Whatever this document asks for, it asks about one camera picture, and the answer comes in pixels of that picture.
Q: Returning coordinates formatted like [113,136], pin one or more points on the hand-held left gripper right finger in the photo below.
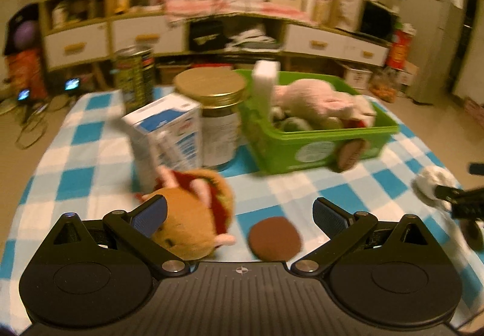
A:
[329,215]

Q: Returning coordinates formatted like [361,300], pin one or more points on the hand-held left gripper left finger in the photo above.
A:
[151,213]

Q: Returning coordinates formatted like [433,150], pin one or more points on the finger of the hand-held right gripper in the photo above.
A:
[459,193]
[477,168]

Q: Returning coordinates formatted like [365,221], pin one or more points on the white cloth bundle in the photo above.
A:
[427,179]

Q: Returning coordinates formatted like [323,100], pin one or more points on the burger plush toy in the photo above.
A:
[189,222]

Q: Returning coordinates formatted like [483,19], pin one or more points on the brown round plush patty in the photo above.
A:
[349,155]
[274,239]

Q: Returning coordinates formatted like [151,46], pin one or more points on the green plastic bin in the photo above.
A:
[302,139]

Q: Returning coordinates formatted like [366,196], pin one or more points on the grey plush doll red bow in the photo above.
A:
[363,109]

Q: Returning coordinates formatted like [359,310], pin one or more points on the pink plush toy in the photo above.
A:
[310,96]

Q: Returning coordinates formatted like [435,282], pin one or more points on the white sponge block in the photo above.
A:
[264,82]

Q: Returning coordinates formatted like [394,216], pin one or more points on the blue checkered blanket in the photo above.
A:
[94,169]

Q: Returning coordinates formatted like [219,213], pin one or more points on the white and blue milk carton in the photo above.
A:
[166,120]

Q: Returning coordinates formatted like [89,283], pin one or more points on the gold-lid glass jar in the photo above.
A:
[217,124]

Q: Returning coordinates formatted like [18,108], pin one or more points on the brown cardboard box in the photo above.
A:
[408,75]

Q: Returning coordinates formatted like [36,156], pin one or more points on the bag of oranges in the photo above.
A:
[383,86]

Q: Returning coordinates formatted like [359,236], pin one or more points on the dark printed tin can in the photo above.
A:
[134,79]

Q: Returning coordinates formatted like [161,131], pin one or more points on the grey refrigerator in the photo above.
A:
[435,37]

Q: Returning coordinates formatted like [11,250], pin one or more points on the white storage basket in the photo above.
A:
[357,77]

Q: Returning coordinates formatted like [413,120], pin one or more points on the red gift bag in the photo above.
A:
[400,46]

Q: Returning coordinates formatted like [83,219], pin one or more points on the small lit screen device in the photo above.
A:
[72,84]
[23,94]

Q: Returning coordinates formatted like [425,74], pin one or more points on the wooden cabinet white drawers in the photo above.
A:
[325,43]

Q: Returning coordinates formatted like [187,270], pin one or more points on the orange printed bag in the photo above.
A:
[26,73]

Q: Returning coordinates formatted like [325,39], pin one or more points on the pile of folded clothes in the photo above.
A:
[253,41]

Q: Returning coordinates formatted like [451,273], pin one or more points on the printed cardboard box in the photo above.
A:
[348,12]

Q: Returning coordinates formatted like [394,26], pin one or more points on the wooden shelf unit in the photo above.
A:
[75,18]

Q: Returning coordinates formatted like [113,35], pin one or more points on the purple ball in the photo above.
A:
[24,33]

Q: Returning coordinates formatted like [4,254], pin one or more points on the pink cloth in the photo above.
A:
[242,9]

